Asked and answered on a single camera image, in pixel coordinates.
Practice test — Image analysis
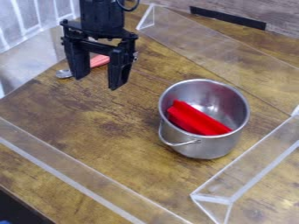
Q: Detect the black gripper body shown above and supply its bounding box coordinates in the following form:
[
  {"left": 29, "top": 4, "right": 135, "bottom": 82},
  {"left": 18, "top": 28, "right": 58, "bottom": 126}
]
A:
[{"left": 60, "top": 0, "right": 139, "bottom": 56}]

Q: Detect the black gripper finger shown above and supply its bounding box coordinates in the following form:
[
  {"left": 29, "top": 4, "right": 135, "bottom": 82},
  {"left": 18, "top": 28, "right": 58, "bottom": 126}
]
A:
[
  {"left": 62, "top": 38, "right": 89, "bottom": 80},
  {"left": 106, "top": 48, "right": 135, "bottom": 90}
]

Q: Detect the silver metal pot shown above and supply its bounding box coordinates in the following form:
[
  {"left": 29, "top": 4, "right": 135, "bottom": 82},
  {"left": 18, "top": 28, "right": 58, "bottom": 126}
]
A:
[{"left": 159, "top": 79, "right": 249, "bottom": 159}]

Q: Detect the clear acrylic barrier left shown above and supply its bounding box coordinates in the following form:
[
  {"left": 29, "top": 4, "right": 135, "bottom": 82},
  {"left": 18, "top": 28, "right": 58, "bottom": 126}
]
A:
[{"left": 0, "top": 26, "right": 65, "bottom": 99}]

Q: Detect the red block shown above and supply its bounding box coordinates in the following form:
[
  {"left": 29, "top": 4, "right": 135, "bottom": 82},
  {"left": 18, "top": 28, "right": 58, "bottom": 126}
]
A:
[{"left": 167, "top": 100, "right": 232, "bottom": 136}]

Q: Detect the clear acrylic barrier front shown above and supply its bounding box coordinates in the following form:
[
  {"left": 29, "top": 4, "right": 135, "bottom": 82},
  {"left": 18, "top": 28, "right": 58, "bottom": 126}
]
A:
[{"left": 0, "top": 117, "right": 191, "bottom": 224}]

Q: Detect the clear acrylic barrier right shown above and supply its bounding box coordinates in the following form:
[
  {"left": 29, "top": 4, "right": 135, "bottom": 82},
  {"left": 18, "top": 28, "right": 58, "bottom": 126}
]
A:
[{"left": 191, "top": 105, "right": 299, "bottom": 224}]

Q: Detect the spoon with pink handle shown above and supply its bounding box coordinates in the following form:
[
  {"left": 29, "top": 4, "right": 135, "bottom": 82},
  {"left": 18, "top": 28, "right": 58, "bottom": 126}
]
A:
[{"left": 56, "top": 54, "right": 109, "bottom": 79}]

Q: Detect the black cable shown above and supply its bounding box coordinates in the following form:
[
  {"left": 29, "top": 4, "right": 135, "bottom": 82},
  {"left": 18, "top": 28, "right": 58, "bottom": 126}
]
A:
[{"left": 116, "top": 0, "right": 141, "bottom": 12}]

